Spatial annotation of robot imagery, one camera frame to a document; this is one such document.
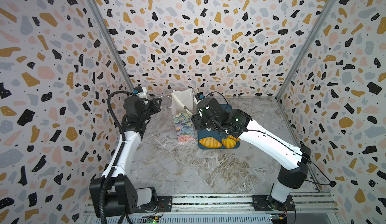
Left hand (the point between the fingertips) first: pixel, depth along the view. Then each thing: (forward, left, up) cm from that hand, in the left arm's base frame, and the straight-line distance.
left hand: (160, 96), depth 76 cm
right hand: (-13, -17, +1) cm, 21 cm away
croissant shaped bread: (-12, -26, -29) cm, 40 cm away
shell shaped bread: (-13, -37, -27) cm, 48 cm away
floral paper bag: (-6, -10, -12) cm, 16 cm away
